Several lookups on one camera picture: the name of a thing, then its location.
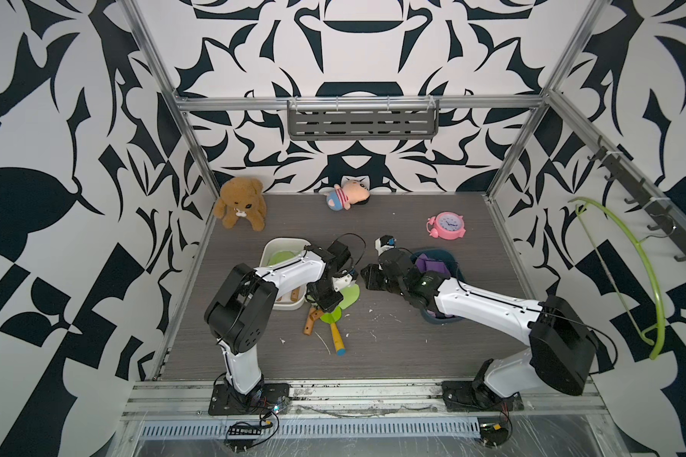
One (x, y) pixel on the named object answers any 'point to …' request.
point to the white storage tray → (275, 250)
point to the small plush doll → (350, 193)
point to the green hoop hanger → (646, 338)
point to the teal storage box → (454, 269)
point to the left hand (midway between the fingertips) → (326, 298)
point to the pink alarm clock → (446, 225)
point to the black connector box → (493, 434)
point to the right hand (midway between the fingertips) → (361, 268)
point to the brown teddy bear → (241, 196)
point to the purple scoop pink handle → (424, 265)
